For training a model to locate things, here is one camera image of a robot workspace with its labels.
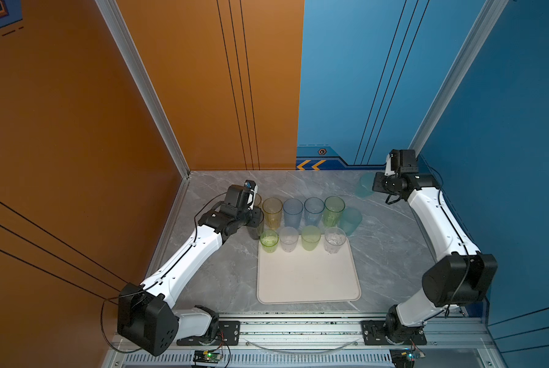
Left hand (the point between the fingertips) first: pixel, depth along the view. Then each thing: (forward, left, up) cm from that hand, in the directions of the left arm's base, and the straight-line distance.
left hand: (256, 208), depth 82 cm
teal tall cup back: (+4, -38, +7) cm, 39 cm away
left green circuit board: (-42, +14, -21) cm, 49 cm away
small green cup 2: (-3, -21, -14) cm, 25 cm away
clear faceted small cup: (-2, -31, -17) cm, 35 cm away
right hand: (+10, -44, +4) cm, 46 cm away
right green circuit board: (-41, -48, -21) cm, 66 cm away
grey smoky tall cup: (-1, +2, -15) cm, 15 cm away
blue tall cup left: (+7, -14, -9) cm, 18 cm away
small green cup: (-3, -4, -18) cm, 19 cm away
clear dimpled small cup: (-3, -12, -15) cm, 20 cm away
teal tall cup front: (+2, -37, -9) cm, 38 cm away
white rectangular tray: (-17, -19, -19) cm, 32 cm away
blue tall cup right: (+7, -22, -9) cm, 25 cm away
